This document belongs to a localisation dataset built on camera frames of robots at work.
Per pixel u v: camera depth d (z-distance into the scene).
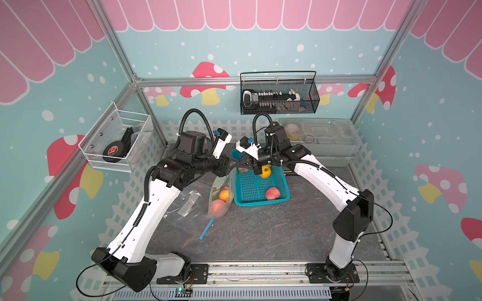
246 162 0.67
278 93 0.91
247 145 0.61
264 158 0.65
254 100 0.87
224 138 0.58
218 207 0.74
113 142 0.71
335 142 1.00
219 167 0.59
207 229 0.86
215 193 0.80
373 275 0.75
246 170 0.67
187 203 0.94
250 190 0.99
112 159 0.66
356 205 0.47
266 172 1.00
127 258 0.38
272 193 0.92
